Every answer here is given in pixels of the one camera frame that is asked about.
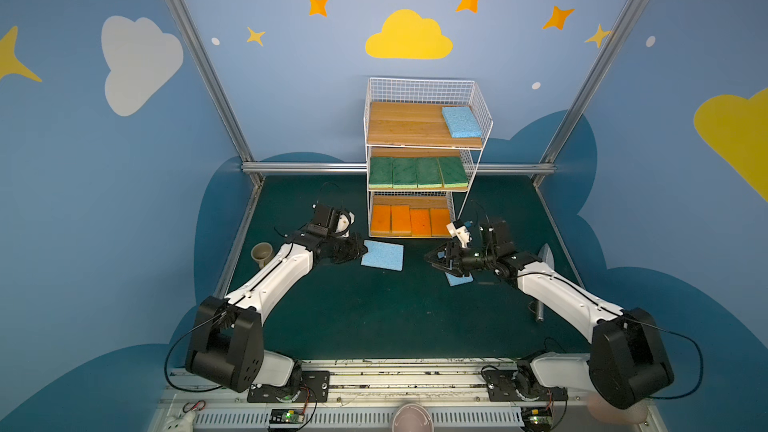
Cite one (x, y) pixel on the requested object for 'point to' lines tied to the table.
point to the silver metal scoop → (545, 257)
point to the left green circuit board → (286, 416)
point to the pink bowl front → (412, 417)
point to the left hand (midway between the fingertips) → (370, 244)
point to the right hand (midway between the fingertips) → (431, 259)
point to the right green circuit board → (537, 418)
